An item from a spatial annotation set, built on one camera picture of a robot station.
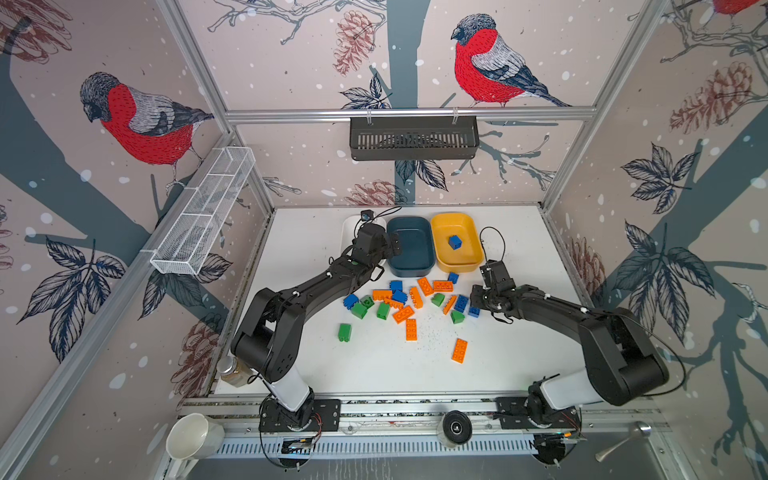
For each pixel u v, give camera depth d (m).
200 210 0.78
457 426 0.62
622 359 0.44
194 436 0.65
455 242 1.09
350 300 0.92
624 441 0.70
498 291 0.71
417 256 1.07
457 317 0.90
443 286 0.98
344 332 0.86
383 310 0.91
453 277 0.98
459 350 0.84
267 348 0.45
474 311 0.90
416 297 0.93
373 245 0.68
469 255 1.01
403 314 0.92
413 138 1.06
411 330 0.88
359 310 0.91
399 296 0.95
